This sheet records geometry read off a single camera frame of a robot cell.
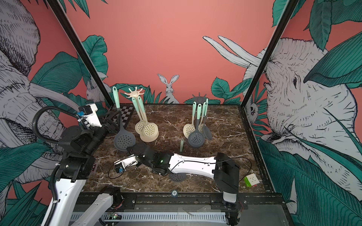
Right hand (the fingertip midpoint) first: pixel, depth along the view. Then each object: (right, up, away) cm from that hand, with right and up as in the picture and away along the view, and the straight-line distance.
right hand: (128, 143), depth 68 cm
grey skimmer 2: (+24, -22, +12) cm, 35 cm away
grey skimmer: (-3, +2, +2) cm, 4 cm away
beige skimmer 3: (+38, +8, +14) cm, 41 cm away
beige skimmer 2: (+6, +4, +20) cm, 21 cm away
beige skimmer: (-1, +8, +20) cm, 22 cm away
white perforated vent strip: (+18, -38, +2) cm, 42 cm away
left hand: (-1, +16, -8) cm, 18 cm away
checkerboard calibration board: (-20, +19, +44) cm, 52 cm away
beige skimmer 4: (+31, +6, +20) cm, 38 cm away
